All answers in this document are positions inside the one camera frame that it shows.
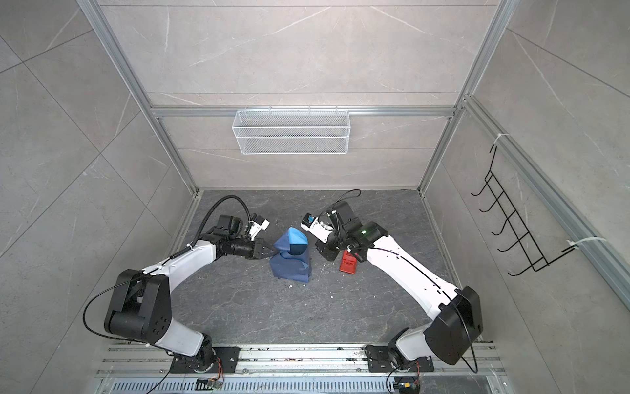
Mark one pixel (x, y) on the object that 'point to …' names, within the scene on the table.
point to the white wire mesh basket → (294, 132)
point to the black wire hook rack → (533, 254)
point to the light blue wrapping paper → (292, 262)
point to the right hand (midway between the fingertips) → (322, 241)
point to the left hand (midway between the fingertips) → (280, 250)
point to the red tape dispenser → (348, 263)
